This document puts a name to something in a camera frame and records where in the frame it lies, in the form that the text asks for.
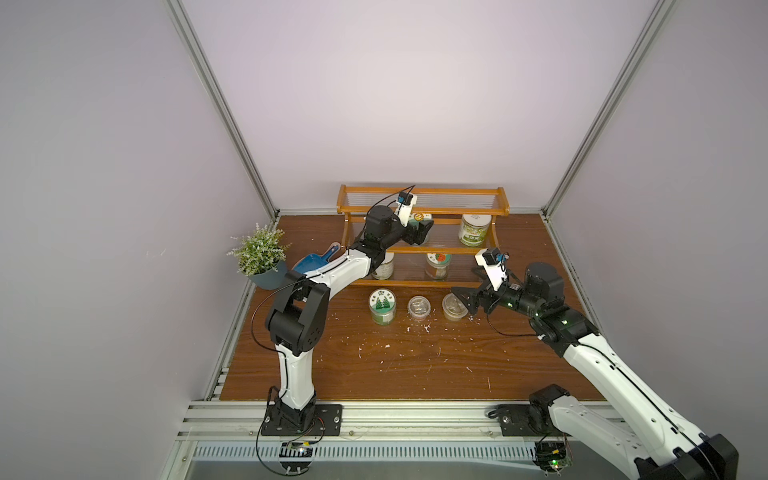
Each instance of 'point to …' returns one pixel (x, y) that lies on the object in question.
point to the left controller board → (296, 457)
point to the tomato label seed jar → (437, 265)
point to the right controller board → (551, 456)
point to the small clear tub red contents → (419, 307)
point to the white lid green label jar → (474, 229)
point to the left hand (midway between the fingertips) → (424, 214)
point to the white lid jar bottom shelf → (386, 268)
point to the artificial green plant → (260, 251)
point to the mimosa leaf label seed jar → (383, 305)
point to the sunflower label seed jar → (421, 216)
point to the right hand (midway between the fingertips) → (467, 272)
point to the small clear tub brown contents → (453, 309)
